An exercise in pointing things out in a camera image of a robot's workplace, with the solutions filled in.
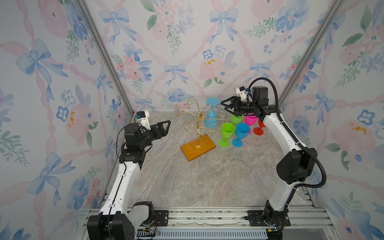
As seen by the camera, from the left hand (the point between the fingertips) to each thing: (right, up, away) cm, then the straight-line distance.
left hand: (165, 122), depth 74 cm
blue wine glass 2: (+43, -5, +17) cm, 47 cm away
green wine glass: (+34, -5, +17) cm, 39 cm away
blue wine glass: (+24, +2, +11) cm, 26 cm away
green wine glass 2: (+42, +2, +24) cm, 48 cm away
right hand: (+30, +10, +6) cm, 32 cm away
